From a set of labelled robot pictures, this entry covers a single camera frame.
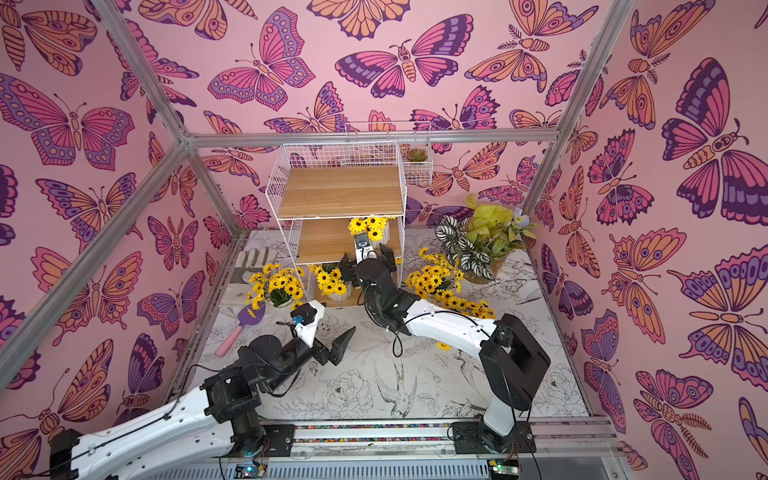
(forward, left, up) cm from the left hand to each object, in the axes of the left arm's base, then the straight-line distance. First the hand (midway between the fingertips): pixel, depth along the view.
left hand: (340, 314), depth 68 cm
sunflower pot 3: (+8, -34, -11) cm, 37 cm away
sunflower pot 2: (+18, -25, -10) cm, 32 cm away
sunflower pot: (+15, +21, -10) cm, 27 cm away
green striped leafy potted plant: (+25, -37, -2) cm, 44 cm away
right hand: (+20, -5, +1) cm, 21 cm away
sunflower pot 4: (+17, +6, -11) cm, 21 cm away
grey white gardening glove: (+34, +41, -25) cm, 59 cm away
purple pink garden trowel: (+12, +35, -24) cm, 45 cm away
